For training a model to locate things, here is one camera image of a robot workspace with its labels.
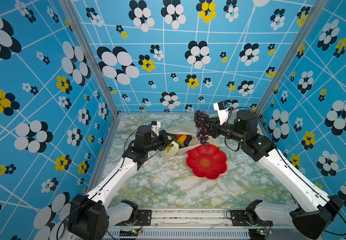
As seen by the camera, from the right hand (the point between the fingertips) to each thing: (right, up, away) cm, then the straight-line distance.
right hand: (202, 120), depth 67 cm
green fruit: (-9, -12, +29) cm, 33 cm away
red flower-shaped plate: (+7, -25, +27) cm, 38 cm away
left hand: (-11, -7, +6) cm, 15 cm away
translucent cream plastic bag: (-11, -16, +10) cm, 21 cm away
